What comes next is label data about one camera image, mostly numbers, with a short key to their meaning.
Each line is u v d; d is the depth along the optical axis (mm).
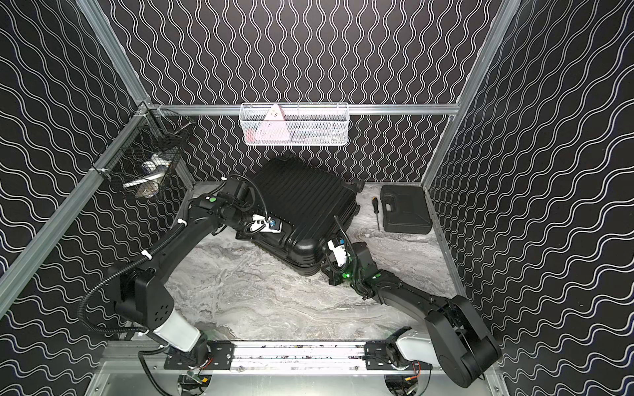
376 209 1098
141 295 429
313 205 857
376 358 730
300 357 763
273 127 895
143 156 922
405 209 1033
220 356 746
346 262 762
